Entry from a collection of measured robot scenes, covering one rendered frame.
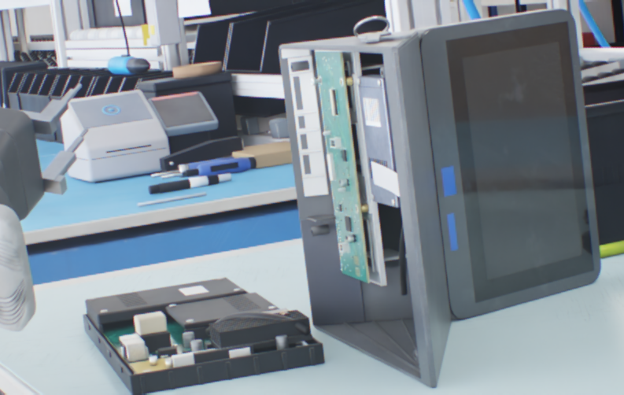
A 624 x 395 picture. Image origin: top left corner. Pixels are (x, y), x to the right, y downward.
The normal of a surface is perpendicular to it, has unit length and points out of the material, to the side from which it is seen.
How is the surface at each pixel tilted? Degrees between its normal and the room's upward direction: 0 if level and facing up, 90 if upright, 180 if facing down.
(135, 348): 90
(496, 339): 0
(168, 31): 90
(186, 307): 0
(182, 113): 32
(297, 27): 90
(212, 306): 0
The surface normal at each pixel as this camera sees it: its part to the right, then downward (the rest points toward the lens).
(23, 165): 0.93, 0.15
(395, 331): -0.12, -0.99
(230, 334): 0.23, 0.09
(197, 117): 0.08, -0.80
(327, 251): -0.26, 0.15
